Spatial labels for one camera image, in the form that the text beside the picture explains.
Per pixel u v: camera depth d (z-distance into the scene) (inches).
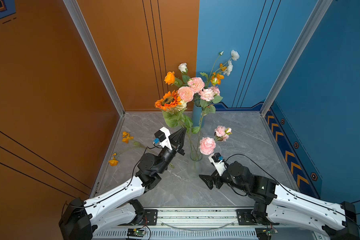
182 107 25.5
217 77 33.5
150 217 29.0
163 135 19.9
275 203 19.2
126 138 40.3
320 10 27.7
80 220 15.4
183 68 34.2
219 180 24.1
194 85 25.8
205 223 28.6
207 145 24.5
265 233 27.5
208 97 25.6
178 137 22.4
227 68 33.4
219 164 23.6
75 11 27.6
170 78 31.8
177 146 21.4
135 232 27.9
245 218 28.5
